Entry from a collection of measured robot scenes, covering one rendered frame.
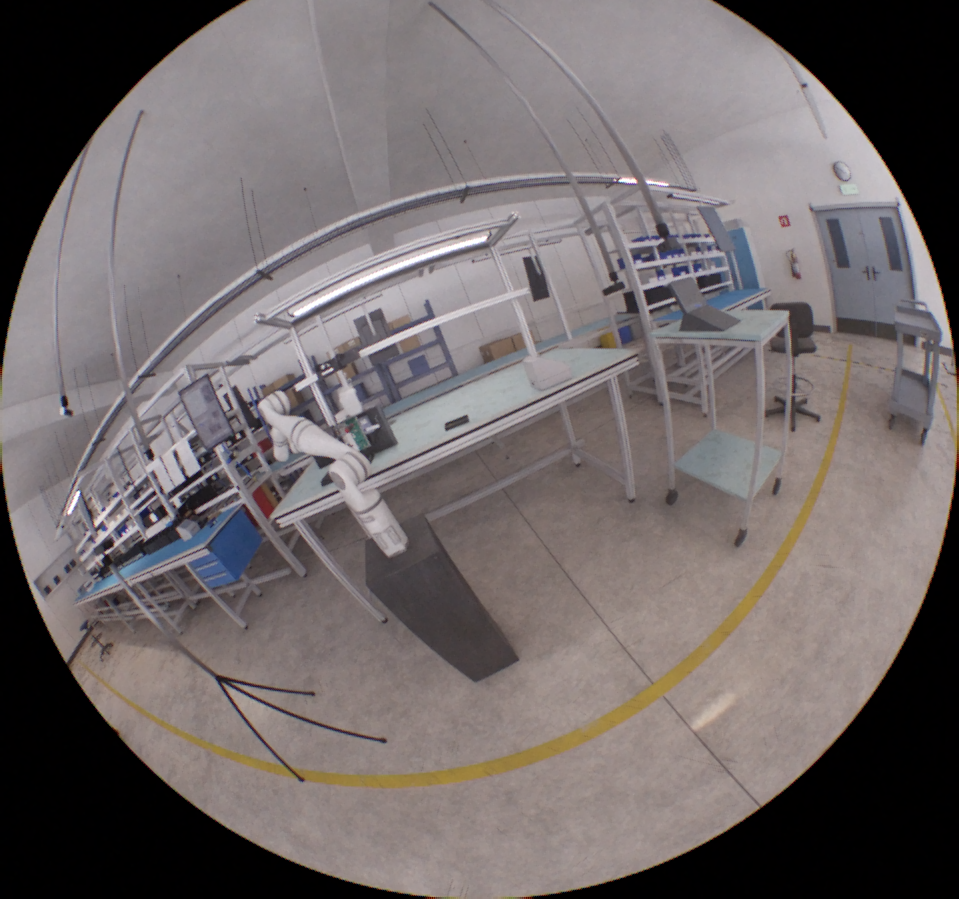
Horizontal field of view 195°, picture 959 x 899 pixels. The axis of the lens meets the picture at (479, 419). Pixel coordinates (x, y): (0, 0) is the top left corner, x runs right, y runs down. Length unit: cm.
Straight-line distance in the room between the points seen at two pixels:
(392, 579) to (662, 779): 124
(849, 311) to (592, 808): 643
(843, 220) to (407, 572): 662
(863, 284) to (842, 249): 63
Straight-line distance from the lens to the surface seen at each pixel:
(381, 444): 140
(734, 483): 165
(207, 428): 242
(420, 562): 83
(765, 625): 157
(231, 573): 246
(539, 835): 141
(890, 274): 630
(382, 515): 83
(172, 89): 273
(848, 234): 625
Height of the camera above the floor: 134
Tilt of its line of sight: 17 degrees down
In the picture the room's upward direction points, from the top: 22 degrees counter-clockwise
